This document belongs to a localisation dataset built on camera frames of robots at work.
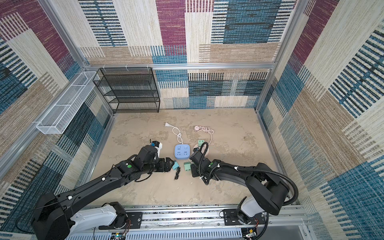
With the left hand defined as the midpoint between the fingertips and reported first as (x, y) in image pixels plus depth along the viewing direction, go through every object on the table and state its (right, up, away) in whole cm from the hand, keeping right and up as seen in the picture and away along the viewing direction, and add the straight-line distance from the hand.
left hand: (169, 161), depth 80 cm
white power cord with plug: (0, +15, +28) cm, 32 cm away
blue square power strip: (+6, +2, +15) cm, 16 cm away
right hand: (+14, -7, +8) cm, 18 cm away
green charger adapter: (+9, -5, +9) cm, 14 cm away
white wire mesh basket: (-51, +22, -8) cm, 56 cm away
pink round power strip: (+14, +5, +17) cm, 23 cm away
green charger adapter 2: (+17, +8, +14) cm, 23 cm away
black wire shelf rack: (-34, +44, +30) cm, 63 cm away
